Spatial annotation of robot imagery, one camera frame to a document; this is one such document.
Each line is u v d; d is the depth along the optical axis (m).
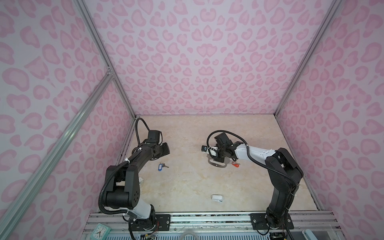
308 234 0.68
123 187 0.45
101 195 0.39
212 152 0.82
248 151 0.59
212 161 0.93
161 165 0.93
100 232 0.69
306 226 0.73
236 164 0.93
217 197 0.79
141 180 0.85
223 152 0.72
